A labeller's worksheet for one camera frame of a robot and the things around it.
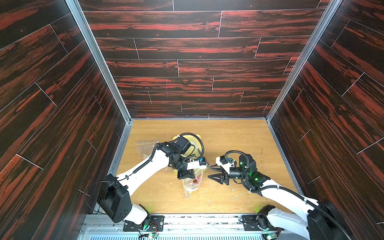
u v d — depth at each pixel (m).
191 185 0.69
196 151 0.99
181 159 0.64
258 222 0.67
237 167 0.68
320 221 0.40
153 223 0.73
